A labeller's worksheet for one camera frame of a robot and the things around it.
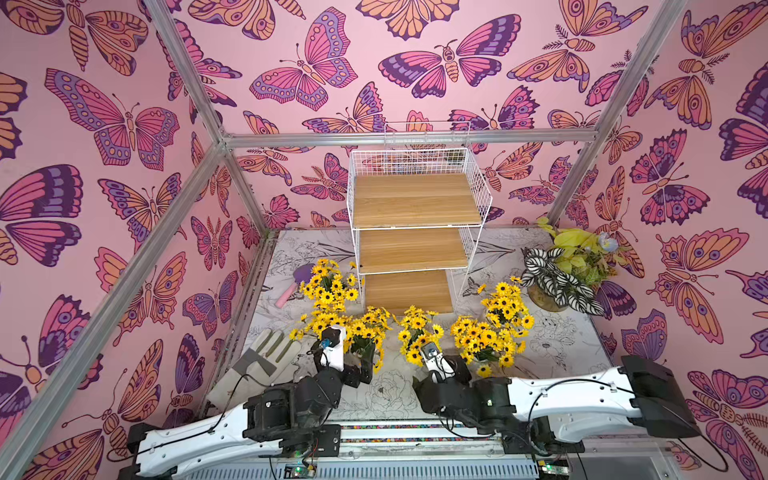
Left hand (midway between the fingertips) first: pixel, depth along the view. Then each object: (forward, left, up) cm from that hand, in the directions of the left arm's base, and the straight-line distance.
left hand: (359, 339), depth 71 cm
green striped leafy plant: (+14, -51, +7) cm, 54 cm away
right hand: (-4, -17, -10) cm, 20 cm away
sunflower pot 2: (+7, +12, -4) cm, 14 cm away
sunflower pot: (+20, +11, -7) cm, 24 cm away
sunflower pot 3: (+4, -1, -5) cm, 6 cm away
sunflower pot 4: (+6, -15, -7) cm, 18 cm away
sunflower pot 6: (+1, -32, -6) cm, 33 cm away
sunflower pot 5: (+12, -39, -6) cm, 41 cm away
